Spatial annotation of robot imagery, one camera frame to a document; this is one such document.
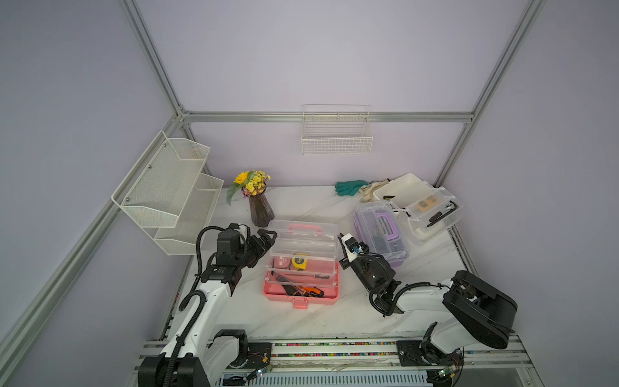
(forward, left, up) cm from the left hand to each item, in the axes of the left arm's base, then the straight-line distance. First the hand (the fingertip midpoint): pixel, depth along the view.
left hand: (270, 243), depth 82 cm
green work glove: (+40, -33, -13) cm, 54 cm away
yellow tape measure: (-5, -10, -5) cm, 13 cm away
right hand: (+1, -25, +2) cm, 25 cm away
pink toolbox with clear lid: (-8, -17, -15) cm, 24 cm away
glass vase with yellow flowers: (+19, +7, +10) cm, 23 cm away
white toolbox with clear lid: (+20, -62, -6) cm, 66 cm away
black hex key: (+16, -68, -4) cm, 70 cm away
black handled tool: (-12, -7, -13) cm, 19 cm away
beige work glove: (+38, -41, -14) cm, 58 cm away
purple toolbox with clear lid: (+11, -42, -8) cm, 44 cm away
